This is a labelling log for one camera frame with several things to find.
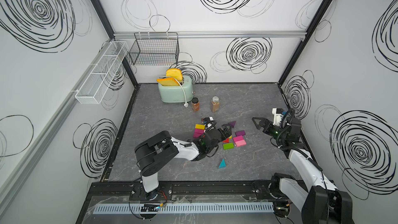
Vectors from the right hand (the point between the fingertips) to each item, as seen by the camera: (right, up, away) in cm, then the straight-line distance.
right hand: (258, 121), depth 82 cm
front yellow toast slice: (-52, +23, +15) cm, 59 cm away
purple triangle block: (-11, -4, +16) cm, 19 cm away
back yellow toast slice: (-47, +28, +15) cm, 57 cm away
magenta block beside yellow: (-32, -7, +11) cm, 35 cm away
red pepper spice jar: (-34, +9, +17) cm, 39 cm away
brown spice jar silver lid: (-22, +9, +16) cm, 28 cm away
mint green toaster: (-48, +15, +18) cm, 53 cm away
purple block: (-7, -9, +12) cm, 16 cm away
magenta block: (-9, -11, +9) cm, 17 cm away
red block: (-18, -8, -6) cm, 21 cm away
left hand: (-16, -4, +3) cm, 16 cm away
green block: (-15, -15, +7) cm, 22 cm away
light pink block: (-8, -14, +7) cm, 17 cm away
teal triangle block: (-19, -22, -2) cm, 29 cm away
